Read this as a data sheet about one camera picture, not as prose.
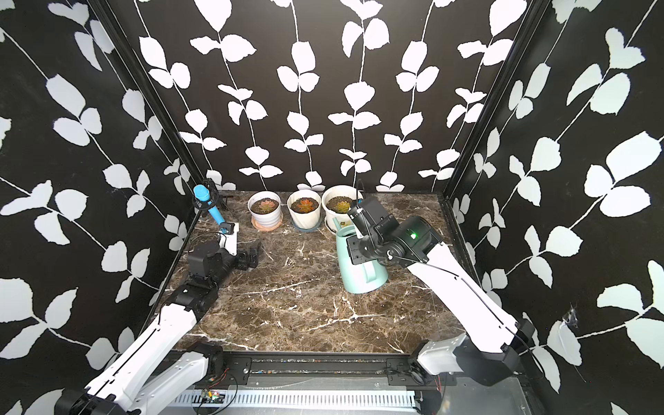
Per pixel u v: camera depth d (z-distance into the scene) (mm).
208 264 573
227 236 672
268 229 1065
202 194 918
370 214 458
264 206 1041
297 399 701
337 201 1061
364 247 573
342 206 1014
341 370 748
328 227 1072
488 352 392
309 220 1009
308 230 1065
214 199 1042
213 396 706
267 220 1028
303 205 1039
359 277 690
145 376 424
